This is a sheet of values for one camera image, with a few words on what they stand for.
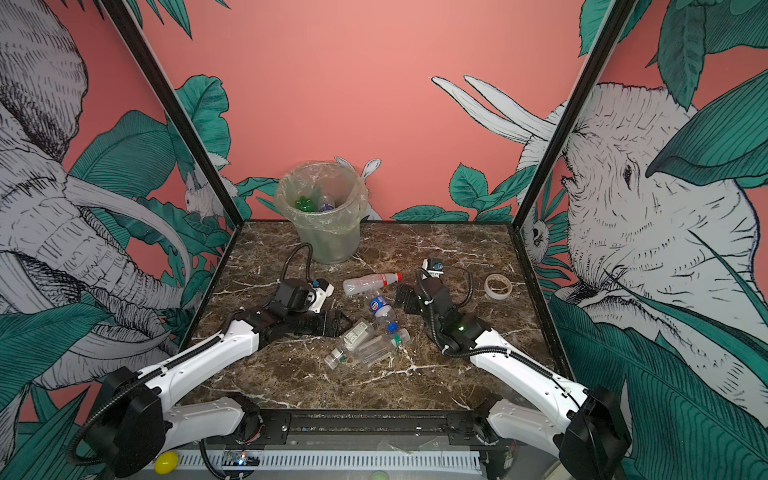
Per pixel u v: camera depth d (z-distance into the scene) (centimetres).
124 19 70
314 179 101
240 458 70
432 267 68
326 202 104
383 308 92
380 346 88
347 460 70
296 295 65
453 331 56
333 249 108
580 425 39
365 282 97
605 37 73
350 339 84
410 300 69
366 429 75
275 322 61
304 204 98
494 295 98
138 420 39
